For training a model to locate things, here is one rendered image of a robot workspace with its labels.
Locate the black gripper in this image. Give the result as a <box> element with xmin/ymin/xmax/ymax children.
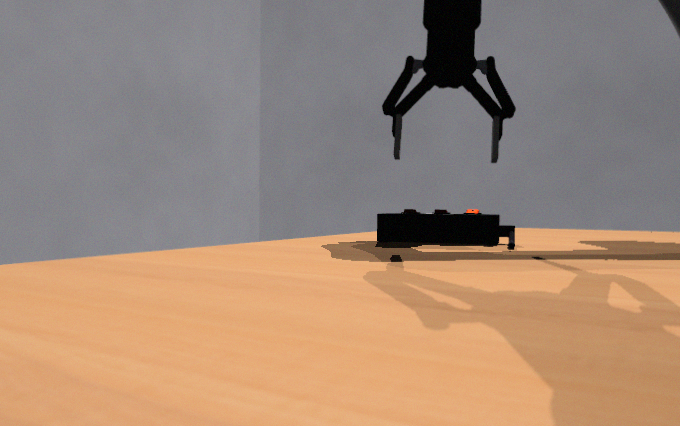
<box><xmin>382</xmin><ymin>13</ymin><xmax>516</xmax><ymax>163</ymax></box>

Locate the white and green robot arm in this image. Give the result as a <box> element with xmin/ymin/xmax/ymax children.
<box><xmin>423</xmin><ymin>0</ymin><xmax>680</xmax><ymax>38</ymax></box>

